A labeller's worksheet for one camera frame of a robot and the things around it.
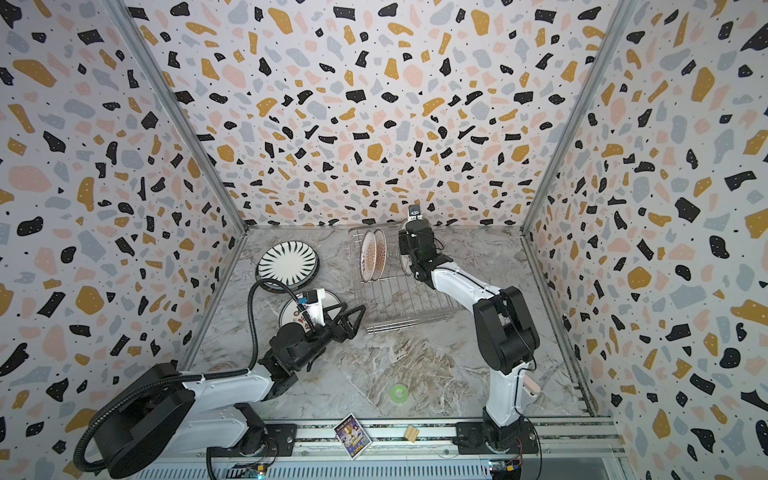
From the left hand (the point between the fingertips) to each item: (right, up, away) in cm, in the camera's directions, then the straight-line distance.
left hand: (357, 304), depth 77 cm
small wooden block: (+14, -32, -2) cm, 35 cm away
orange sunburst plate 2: (+5, +13, +16) cm, 21 cm away
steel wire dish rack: (+10, -3, +23) cm, 25 cm away
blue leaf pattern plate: (-27, +10, +30) cm, 42 cm away
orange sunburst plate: (-25, -6, +19) cm, 32 cm away
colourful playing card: (-1, -32, -4) cm, 32 cm away
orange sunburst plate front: (0, +12, +27) cm, 29 cm away
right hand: (+14, +23, +15) cm, 30 cm away
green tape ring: (+11, -25, +5) cm, 28 cm away
